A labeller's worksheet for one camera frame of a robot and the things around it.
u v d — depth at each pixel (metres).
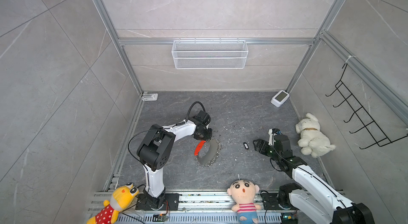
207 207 0.73
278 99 1.11
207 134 0.85
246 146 0.92
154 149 0.50
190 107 0.76
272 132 0.79
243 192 0.69
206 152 0.91
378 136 0.61
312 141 0.83
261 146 0.76
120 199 0.68
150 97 1.15
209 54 1.00
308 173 0.54
